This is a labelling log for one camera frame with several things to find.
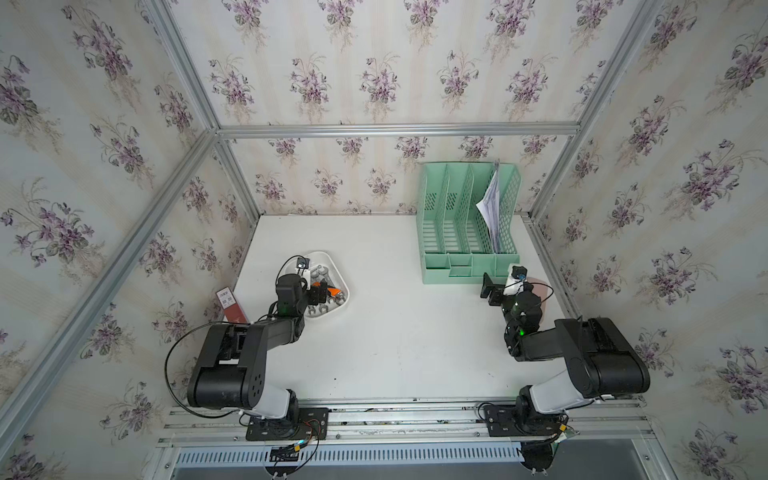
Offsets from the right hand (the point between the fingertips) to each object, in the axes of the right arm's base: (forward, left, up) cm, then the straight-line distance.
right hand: (505, 275), depth 90 cm
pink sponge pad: (+3, -17, -13) cm, 21 cm away
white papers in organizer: (+15, +6, +16) cm, 23 cm away
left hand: (-1, +61, -3) cm, 61 cm away
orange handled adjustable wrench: (-3, +53, -7) cm, 54 cm away
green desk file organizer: (+23, +11, -10) cm, 28 cm away
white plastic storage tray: (+8, +60, -9) cm, 61 cm away
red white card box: (-9, +86, -9) cm, 87 cm away
